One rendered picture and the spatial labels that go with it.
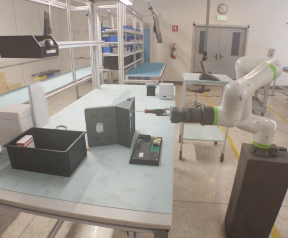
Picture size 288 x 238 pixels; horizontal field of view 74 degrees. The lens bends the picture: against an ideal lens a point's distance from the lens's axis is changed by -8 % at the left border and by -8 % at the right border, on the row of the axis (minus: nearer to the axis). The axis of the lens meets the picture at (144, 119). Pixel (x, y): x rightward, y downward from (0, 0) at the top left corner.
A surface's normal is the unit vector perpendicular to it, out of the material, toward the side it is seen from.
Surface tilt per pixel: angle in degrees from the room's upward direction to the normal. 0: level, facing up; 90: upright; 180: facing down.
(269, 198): 90
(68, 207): 0
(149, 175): 0
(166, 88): 90
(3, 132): 90
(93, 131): 90
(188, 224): 0
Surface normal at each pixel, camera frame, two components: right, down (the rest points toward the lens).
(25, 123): 0.99, 0.05
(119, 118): -0.58, 0.29
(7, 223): 0.00, -0.93
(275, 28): -0.15, 0.36
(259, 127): -0.79, 0.18
